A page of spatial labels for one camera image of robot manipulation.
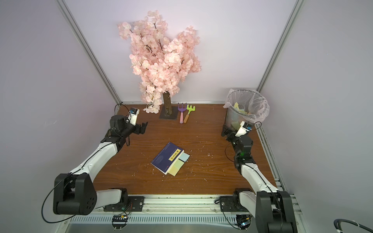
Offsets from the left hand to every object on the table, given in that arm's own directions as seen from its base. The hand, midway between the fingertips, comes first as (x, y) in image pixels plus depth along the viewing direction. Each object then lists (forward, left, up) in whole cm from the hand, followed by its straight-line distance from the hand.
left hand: (140, 119), depth 86 cm
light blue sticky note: (-16, -27, -17) cm, 36 cm away
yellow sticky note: (-23, -22, -16) cm, 36 cm away
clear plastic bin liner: (+14, -71, +2) cm, 72 cm away
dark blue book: (-18, -15, -17) cm, 29 cm away
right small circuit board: (-48, -58, -21) cm, 78 cm away
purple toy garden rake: (+25, -22, -19) cm, 39 cm away
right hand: (-4, -55, +1) cm, 55 cm away
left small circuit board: (-49, +5, -22) cm, 54 cm away
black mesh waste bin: (+3, -58, +1) cm, 58 cm away
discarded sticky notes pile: (+2, -60, -8) cm, 61 cm away
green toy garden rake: (+26, -30, -19) cm, 44 cm away
